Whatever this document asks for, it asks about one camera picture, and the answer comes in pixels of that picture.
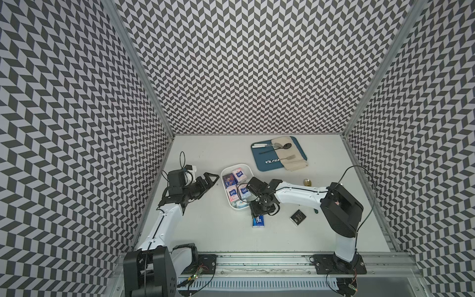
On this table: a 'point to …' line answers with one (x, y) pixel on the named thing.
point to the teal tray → (258, 160)
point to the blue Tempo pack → (258, 221)
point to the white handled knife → (261, 146)
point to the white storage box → (232, 193)
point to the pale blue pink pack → (244, 193)
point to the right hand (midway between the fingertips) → (258, 215)
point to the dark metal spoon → (286, 146)
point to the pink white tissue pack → (240, 176)
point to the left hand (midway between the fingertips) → (213, 182)
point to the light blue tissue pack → (242, 204)
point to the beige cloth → (291, 164)
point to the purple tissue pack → (229, 180)
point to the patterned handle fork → (278, 159)
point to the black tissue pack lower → (297, 217)
